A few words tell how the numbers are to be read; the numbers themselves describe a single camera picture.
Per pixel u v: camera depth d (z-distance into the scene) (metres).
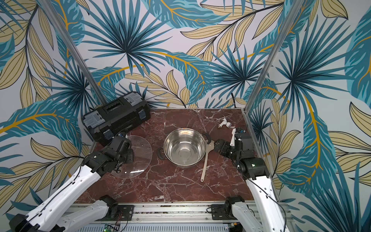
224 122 1.10
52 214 0.39
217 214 0.73
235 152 0.58
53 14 0.70
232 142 0.63
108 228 0.72
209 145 0.88
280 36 0.79
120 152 0.57
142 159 0.97
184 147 0.98
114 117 0.92
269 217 0.40
